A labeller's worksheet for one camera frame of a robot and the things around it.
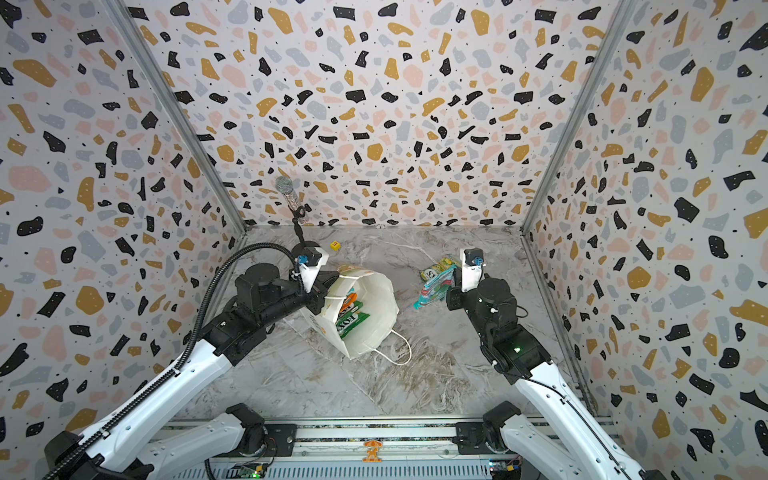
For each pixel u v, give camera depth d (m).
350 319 0.88
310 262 0.58
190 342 0.92
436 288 0.71
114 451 0.38
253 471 0.70
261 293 0.52
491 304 0.50
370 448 0.73
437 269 1.06
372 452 0.72
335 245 1.14
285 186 0.88
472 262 0.58
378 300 0.91
